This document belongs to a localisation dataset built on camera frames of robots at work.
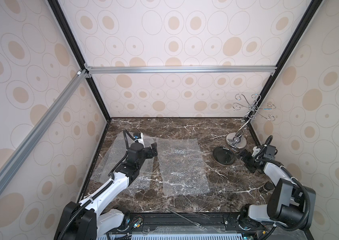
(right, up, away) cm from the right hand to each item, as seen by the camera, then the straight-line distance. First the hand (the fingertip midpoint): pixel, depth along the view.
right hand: (246, 159), depth 89 cm
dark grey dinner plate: (-13, +1, +6) cm, 14 cm away
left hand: (-55, +10, -7) cm, 57 cm away
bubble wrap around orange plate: (-61, -13, -3) cm, 63 cm away
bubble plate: (-38, -5, +3) cm, 39 cm away
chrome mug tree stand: (-2, +11, +15) cm, 18 cm away
